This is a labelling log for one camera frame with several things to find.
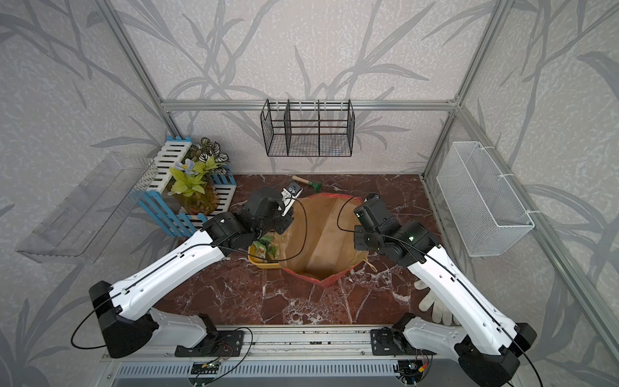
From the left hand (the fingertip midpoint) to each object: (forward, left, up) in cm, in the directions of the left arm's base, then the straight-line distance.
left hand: (288, 205), depth 73 cm
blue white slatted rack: (+6, +47, -8) cm, 48 cm away
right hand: (-8, -22, -3) cm, 24 cm away
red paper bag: (-1, -10, -22) cm, 24 cm away
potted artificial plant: (+17, +38, -6) cm, 42 cm away
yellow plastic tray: (-6, +13, -27) cm, 31 cm away
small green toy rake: (+34, -7, -29) cm, 46 cm away
